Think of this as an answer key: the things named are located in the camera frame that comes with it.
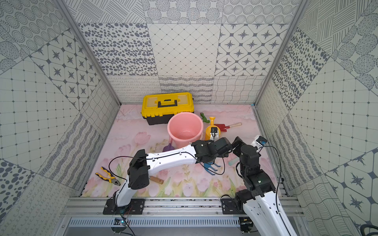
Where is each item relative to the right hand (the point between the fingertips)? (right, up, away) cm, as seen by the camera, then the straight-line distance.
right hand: (242, 143), depth 74 cm
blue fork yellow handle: (-17, -16, +13) cm, 27 cm away
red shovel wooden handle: (-3, +5, +30) cm, 30 cm away
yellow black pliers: (-71, -22, +7) cm, 75 cm away
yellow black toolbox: (-49, +19, +21) cm, 57 cm away
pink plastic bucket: (-31, +7, +16) cm, 35 cm away
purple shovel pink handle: (-42, -7, +22) cm, 48 cm away
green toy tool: (-17, +12, +35) cm, 41 cm away
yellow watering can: (-16, +5, +16) cm, 23 cm away
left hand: (-10, -1, +3) cm, 10 cm away
